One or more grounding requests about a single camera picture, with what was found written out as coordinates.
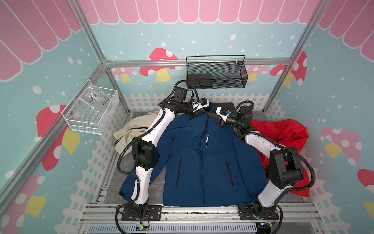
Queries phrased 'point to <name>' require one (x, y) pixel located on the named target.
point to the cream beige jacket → (132, 129)
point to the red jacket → (289, 134)
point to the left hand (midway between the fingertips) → (202, 111)
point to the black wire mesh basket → (216, 71)
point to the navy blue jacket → (202, 163)
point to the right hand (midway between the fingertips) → (209, 112)
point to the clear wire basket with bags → (91, 109)
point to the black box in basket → (200, 81)
